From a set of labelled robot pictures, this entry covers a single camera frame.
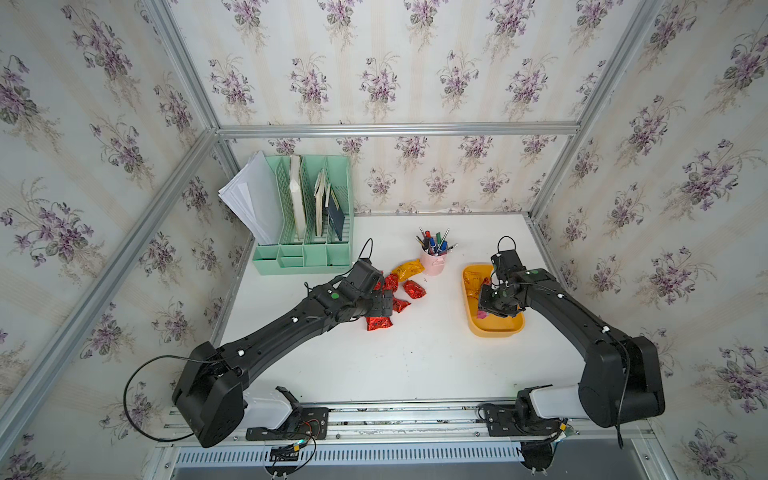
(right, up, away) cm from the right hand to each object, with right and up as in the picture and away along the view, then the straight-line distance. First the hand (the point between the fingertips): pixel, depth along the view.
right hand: (486, 305), depth 87 cm
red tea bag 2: (-26, -1, +4) cm, 26 cm away
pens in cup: (-13, +18, +12) cm, 25 cm away
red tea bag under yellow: (-28, +5, +11) cm, 30 cm away
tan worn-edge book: (-52, +33, +12) cm, 63 cm away
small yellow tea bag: (-2, +5, +8) cm, 10 cm away
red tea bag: (-20, +3, +9) cm, 23 cm away
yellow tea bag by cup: (-22, +9, +13) cm, 27 cm away
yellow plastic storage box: (+3, -7, +4) cm, 8 cm away
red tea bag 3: (-33, -5, +1) cm, 33 cm away
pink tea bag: (-2, -2, -3) cm, 4 cm away
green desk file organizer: (-51, +15, +14) cm, 55 cm away
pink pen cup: (-14, +11, +11) cm, 21 cm away
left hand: (-30, +2, -6) cm, 31 cm away
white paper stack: (-72, +33, +8) cm, 80 cm away
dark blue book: (-49, +30, +20) cm, 61 cm away
